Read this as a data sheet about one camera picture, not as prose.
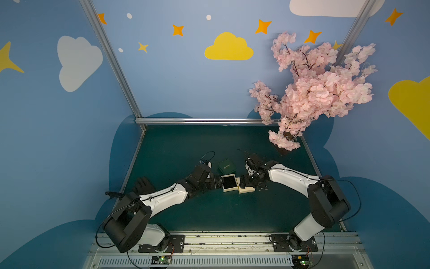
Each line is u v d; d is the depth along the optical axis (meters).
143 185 0.91
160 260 0.70
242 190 0.89
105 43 0.79
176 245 0.74
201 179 0.67
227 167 0.98
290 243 0.68
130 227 0.42
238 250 0.73
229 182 0.94
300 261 0.71
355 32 0.76
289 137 0.76
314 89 0.62
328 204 0.46
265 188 0.91
